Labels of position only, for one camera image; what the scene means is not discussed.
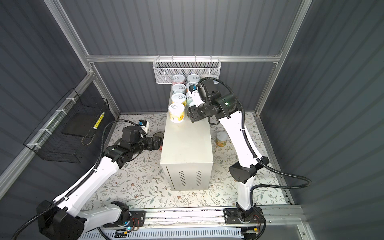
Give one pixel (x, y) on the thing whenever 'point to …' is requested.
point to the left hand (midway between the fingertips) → (154, 138)
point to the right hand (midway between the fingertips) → (195, 112)
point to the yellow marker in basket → (98, 120)
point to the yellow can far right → (221, 137)
